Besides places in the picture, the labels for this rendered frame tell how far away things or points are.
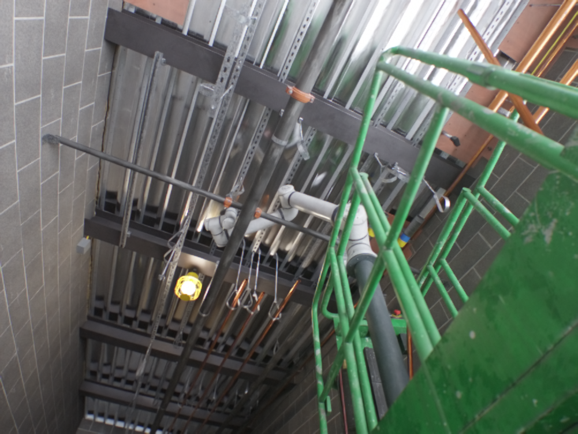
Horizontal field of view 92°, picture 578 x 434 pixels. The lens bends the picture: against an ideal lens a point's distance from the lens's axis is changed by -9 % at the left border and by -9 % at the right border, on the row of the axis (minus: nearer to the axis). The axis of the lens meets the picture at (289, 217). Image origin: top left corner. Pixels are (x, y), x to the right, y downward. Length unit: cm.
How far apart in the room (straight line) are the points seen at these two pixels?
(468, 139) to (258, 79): 185
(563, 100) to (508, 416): 47
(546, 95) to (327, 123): 192
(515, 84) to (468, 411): 58
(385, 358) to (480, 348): 86
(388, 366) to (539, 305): 97
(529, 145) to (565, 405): 34
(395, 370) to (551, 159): 106
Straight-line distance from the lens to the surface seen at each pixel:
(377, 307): 156
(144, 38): 251
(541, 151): 52
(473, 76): 83
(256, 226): 228
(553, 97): 63
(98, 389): 648
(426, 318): 86
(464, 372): 63
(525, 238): 52
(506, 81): 73
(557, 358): 49
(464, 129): 301
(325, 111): 240
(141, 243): 328
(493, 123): 62
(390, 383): 137
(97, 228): 339
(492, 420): 59
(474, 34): 191
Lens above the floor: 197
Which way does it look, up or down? 57 degrees up
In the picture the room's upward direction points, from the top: straight up
